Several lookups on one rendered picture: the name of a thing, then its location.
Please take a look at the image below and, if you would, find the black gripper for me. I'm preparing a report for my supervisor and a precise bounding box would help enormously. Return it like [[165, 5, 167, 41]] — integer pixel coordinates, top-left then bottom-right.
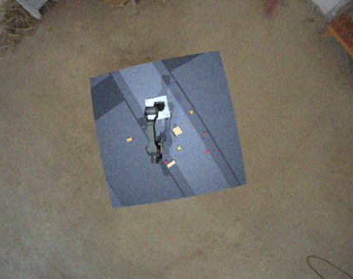
[[155, 136, 162, 161]]

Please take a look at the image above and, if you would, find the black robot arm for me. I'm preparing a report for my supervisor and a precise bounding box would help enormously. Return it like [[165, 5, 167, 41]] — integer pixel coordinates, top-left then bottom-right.
[[145, 102, 165, 164]]

